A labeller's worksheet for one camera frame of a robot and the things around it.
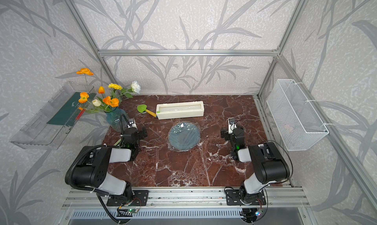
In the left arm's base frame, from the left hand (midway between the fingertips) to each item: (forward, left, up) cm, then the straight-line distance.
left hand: (135, 126), depth 93 cm
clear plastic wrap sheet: (-13, -24, -4) cm, 28 cm away
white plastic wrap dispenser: (+14, -27, 0) cm, 30 cm away
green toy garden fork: (-16, +1, +10) cm, 19 cm away
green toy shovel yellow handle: (+20, +2, -5) cm, 21 cm away
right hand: (+1, -62, +1) cm, 62 cm away
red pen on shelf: (-9, +16, +24) cm, 31 cm away
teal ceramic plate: (-4, -31, -5) cm, 32 cm away
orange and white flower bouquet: (+3, +13, +20) cm, 24 cm away
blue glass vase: (+2, +10, +4) cm, 11 cm away
